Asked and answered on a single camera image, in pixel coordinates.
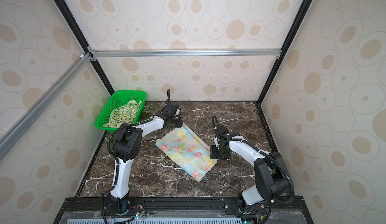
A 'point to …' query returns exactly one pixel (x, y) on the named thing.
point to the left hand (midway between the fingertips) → (185, 119)
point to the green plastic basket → (120, 97)
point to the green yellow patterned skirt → (122, 114)
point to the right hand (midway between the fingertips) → (214, 156)
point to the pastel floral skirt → (187, 152)
